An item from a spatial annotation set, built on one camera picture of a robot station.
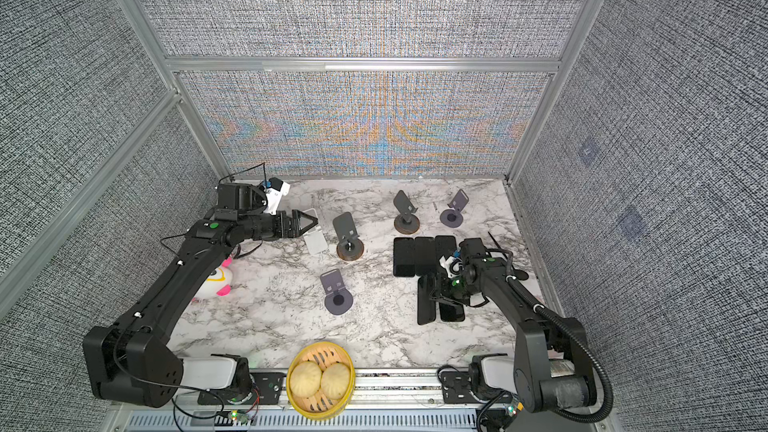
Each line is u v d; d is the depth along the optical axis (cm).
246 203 64
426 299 88
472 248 71
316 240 100
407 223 103
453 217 106
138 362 39
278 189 71
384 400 73
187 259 50
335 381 69
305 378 70
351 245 98
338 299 88
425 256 97
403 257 102
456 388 73
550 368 41
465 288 71
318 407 69
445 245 101
